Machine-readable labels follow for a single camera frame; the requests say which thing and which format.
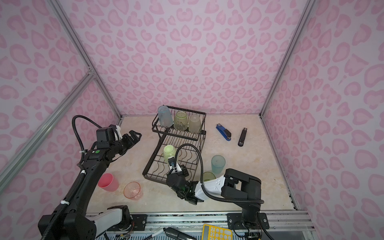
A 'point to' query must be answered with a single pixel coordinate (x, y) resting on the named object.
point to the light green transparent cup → (181, 121)
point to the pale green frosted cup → (194, 125)
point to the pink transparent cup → (132, 190)
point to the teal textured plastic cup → (165, 118)
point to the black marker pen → (172, 232)
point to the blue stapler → (225, 133)
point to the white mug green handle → (168, 151)
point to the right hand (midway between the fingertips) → (173, 161)
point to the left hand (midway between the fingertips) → (136, 136)
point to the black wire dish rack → (186, 147)
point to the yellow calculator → (212, 232)
